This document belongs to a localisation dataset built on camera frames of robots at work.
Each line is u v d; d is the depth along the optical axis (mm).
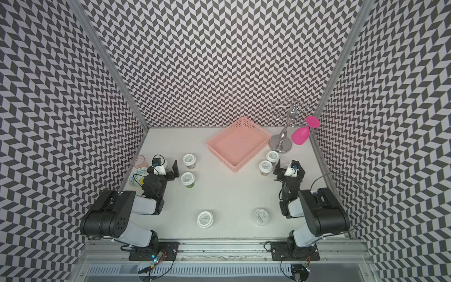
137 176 921
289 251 669
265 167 933
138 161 973
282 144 1062
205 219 755
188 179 868
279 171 797
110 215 450
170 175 808
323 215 450
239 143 1081
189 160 941
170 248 713
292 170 754
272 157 961
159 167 767
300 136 963
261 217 783
